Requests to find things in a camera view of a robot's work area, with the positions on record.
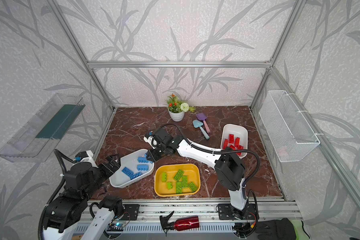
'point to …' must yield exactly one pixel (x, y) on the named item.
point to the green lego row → (164, 179)
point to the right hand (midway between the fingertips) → (149, 151)
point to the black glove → (282, 229)
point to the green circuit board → (115, 227)
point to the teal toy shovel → (198, 124)
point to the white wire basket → (290, 135)
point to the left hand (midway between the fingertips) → (118, 155)
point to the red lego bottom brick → (237, 147)
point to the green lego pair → (183, 183)
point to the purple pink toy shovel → (202, 116)
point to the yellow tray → (192, 170)
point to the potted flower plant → (177, 109)
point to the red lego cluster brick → (225, 143)
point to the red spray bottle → (182, 223)
